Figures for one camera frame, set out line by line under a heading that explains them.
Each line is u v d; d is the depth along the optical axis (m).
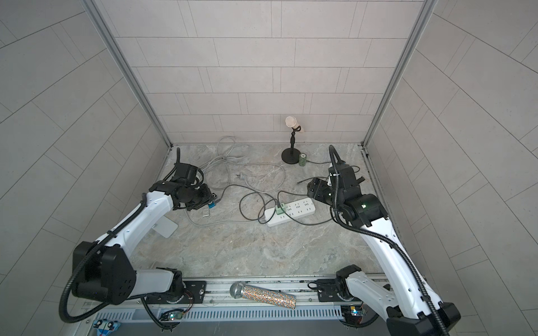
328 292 0.71
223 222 0.88
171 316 0.66
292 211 0.89
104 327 0.64
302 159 1.05
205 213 0.89
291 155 1.12
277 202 0.85
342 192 0.50
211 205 0.81
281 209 0.85
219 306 0.69
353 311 0.69
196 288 0.72
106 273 0.39
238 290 0.69
